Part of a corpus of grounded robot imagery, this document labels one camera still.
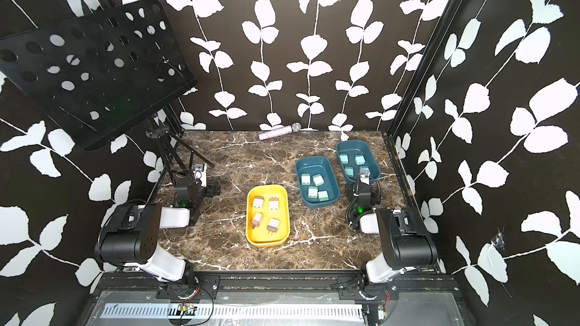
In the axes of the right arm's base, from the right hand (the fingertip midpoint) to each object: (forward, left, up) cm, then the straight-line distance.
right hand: (363, 179), depth 94 cm
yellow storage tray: (-15, +40, -5) cm, 43 cm away
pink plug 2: (-10, +38, -3) cm, 39 cm away
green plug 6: (+15, -2, -5) cm, 16 cm away
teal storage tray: (+12, +20, -7) cm, 25 cm away
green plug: (+2, +25, -4) cm, 25 cm away
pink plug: (-9, +44, -5) cm, 46 cm away
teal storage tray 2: (+22, -2, -4) cm, 22 cm away
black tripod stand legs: (+4, +79, +13) cm, 80 cm away
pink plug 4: (-19, +37, -4) cm, 42 cm away
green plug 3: (-4, +21, -5) cm, 22 cm away
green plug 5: (+15, +5, -4) cm, 16 cm away
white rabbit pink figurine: (+25, +5, 0) cm, 26 cm away
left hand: (+1, +66, +2) cm, 66 cm away
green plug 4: (-6, +17, -4) cm, 19 cm away
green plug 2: (+2, +19, -4) cm, 19 cm away
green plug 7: (+8, +4, -5) cm, 10 cm away
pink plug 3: (-17, +44, -3) cm, 47 cm away
